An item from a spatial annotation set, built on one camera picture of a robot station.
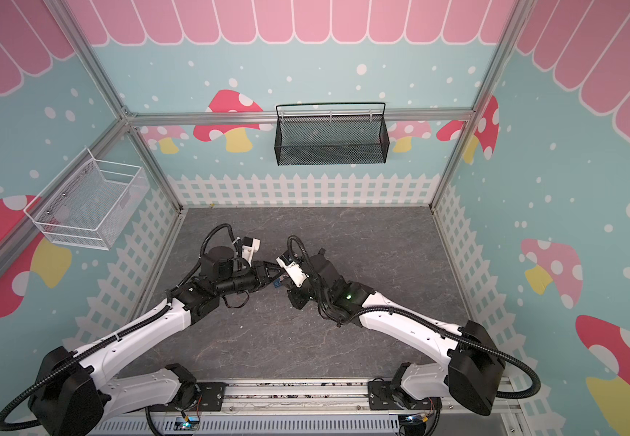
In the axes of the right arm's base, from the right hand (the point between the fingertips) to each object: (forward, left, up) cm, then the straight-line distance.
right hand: (283, 281), depth 75 cm
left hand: (+2, -1, 0) cm, 2 cm away
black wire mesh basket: (+51, -13, +15) cm, 54 cm away
